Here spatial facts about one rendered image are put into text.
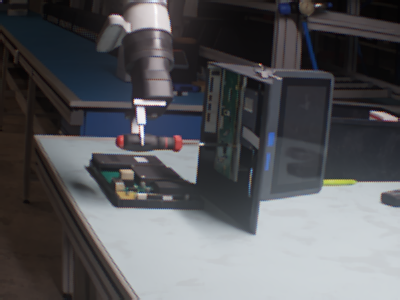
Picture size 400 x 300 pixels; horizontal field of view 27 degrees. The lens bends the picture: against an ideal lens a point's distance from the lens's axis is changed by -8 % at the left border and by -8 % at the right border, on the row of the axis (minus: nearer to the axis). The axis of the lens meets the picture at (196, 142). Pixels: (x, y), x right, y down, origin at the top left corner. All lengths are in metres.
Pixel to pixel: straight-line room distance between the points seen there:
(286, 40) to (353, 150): 1.33
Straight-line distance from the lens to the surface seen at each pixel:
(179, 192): 1.30
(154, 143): 1.26
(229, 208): 1.31
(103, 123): 2.83
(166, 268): 1.03
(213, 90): 1.38
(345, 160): 1.59
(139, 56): 1.29
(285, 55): 2.89
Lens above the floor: 1.33
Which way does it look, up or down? 10 degrees down
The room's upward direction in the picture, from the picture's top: 5 degrees clockwise
